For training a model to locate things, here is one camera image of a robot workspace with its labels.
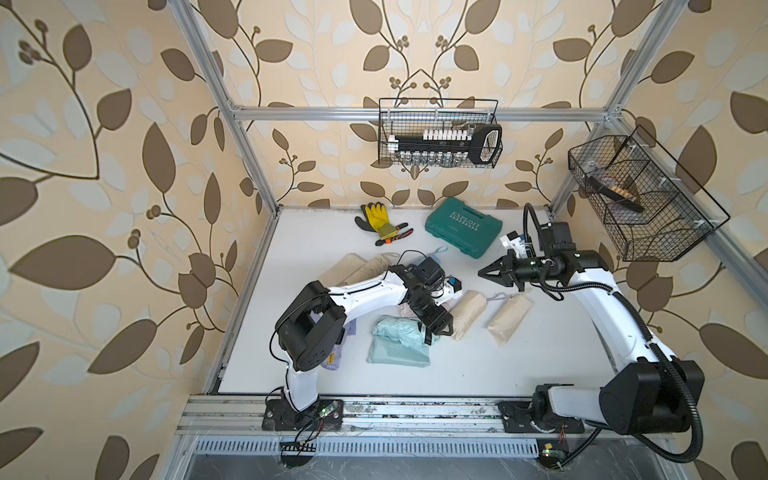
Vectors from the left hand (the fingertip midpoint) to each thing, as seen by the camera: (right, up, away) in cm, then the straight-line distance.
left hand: (441, 319), depth 83 cm
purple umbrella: (-30, -11, -1) cm, 32 cm away
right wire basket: (+51, +31, -9) cm, 60 cm away
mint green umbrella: (-11, -4, +2) cm, 12 cm away
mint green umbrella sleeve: (-15, -9, +1) cm, 18 cm away
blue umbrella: (+1, +17, +22) cm, 28 cm away
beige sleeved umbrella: (-32, +12, +16) cm, 38 cm away
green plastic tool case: (+10, +27, +27) cm, 40 cm away
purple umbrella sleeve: (-26, -4, +6) cm, 27 cm away
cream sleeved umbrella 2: (+22, -1, +6) cm, 23 cm away
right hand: (+9, +14, -7) cm, 17 cm away
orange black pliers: (-18, +21, +26) cm, 38 cm away
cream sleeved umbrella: (+11, +1, +11) cm, 16 cm away
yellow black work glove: (-21, +30, +33) cm, 49 cm away
